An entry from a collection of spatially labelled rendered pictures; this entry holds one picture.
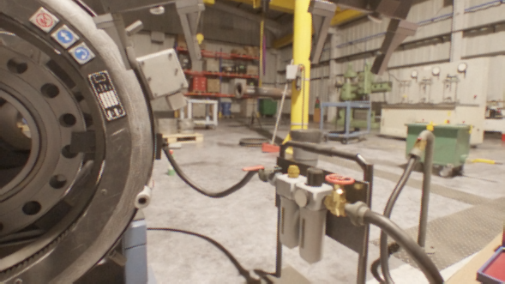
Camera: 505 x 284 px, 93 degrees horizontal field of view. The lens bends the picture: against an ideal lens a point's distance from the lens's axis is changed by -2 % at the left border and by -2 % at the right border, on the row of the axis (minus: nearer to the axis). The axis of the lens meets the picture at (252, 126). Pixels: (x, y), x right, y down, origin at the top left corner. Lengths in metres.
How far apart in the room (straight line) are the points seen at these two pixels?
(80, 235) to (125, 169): 0.16
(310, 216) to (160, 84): 0.54
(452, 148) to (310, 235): 2.57
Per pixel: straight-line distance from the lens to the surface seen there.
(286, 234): 0.87
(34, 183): 0.77
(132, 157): 0.62
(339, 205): 0.70
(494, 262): 0.52
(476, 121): 6.31
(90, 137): 0.73
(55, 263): 0.69
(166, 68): 0.66
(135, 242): 1.08
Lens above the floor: 0.69
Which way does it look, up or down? 4 degrees down
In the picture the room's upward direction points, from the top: 1 degrees clockwise
